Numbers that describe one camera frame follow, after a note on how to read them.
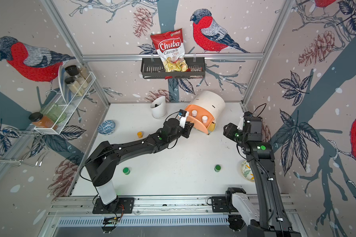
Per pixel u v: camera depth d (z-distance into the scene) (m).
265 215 0.38
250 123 0.50
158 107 1.00
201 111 0.87
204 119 0.85
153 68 0.95
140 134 1.00
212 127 0.88
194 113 0.88
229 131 0.62
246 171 0.83
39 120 0.59
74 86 0.76
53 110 0.69
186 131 0.74
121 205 0.73
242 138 0.57
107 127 1.04
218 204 0.73
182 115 0.71
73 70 0.78
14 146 0.56
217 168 0.83
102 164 0.46
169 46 0.80
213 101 0.92
